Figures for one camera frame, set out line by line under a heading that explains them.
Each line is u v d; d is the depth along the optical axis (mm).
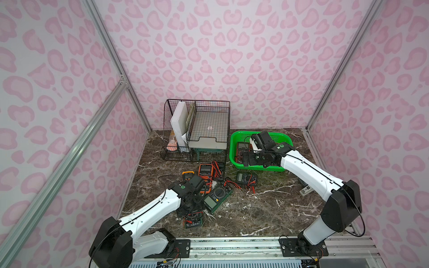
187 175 951
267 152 598
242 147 1049
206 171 951
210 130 1034
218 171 941
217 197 859
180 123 908
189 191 582
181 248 735
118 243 391
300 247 656
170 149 1046
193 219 750
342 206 427
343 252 721
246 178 915
